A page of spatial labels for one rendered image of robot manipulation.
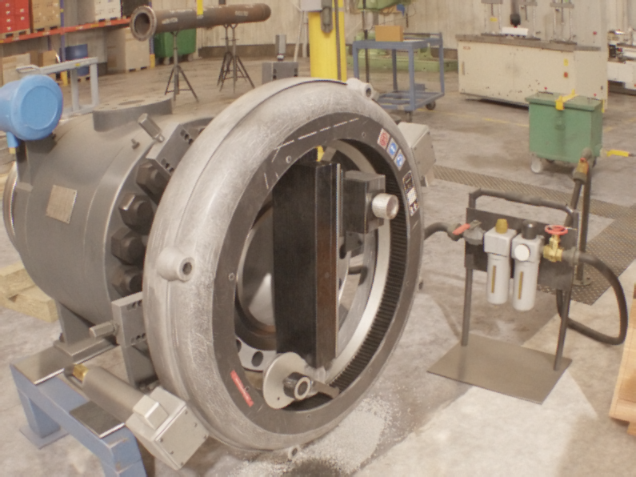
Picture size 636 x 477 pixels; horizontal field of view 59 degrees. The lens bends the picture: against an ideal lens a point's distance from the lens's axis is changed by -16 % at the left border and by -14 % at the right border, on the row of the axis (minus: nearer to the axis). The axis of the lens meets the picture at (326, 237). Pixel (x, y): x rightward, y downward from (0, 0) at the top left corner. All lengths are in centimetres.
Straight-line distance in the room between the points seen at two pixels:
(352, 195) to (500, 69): 654
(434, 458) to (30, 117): 135
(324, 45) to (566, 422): 362
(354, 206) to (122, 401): 56
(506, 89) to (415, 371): 581
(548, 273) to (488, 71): 593
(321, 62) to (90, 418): 378
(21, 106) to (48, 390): 73
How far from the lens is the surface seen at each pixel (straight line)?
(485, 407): 193
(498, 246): 193
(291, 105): 111
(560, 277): 197
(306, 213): 116
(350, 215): 118
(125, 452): 148
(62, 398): 166
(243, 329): 128
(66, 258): 148
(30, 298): 273
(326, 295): 121
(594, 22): 756
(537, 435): 183
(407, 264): 148
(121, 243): 130
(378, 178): 120
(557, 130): 444
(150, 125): 105
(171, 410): 110
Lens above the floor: 110
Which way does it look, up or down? 20 degrees down
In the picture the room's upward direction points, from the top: 2 degrees counter-clockwise
